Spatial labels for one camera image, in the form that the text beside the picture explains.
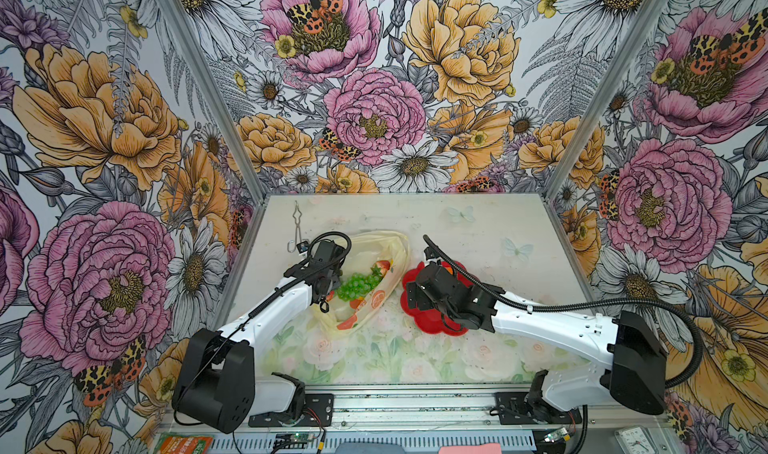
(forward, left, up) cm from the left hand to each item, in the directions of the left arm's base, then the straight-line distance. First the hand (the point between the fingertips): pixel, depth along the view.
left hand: (320, 288), depth 87 cm
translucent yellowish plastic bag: (+11, -15, -4) cm, 19 cm away
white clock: (-36, -75, -5) cm, 84 cm away
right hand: (-5, -29, +5) cm, 30 cm away
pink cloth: (-37, -42, -8) cm, 56 cm away
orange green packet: (-35, +26, -5) cm, 44 cm away
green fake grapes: (+3, -11, -3) cm, 11 cm away
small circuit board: (-34, +3, -8) cm, 35 cm away
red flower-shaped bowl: (-8, -31, -5) cm, 33 cm away
